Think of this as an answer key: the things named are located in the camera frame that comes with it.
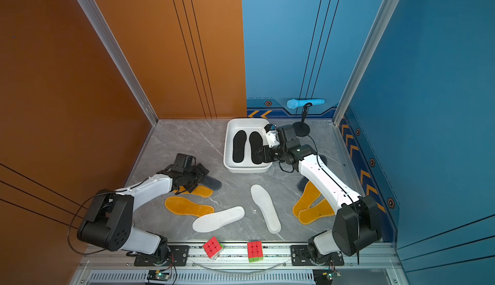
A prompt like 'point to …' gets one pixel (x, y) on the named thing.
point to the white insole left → (213, 220)
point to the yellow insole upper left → (199, 191)
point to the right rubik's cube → (254, 251)
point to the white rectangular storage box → (249, 125)
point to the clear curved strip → (250, 272)
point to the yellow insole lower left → (180, 205)
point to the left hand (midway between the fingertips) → (207, 172)
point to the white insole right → (263, 199)
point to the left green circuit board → (158, 275)
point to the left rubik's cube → (213, 247)
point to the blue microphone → (294, 103)
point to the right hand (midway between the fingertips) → (260, 152)
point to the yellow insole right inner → (310, 195)
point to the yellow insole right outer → (312, 214)
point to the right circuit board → (325, 276)
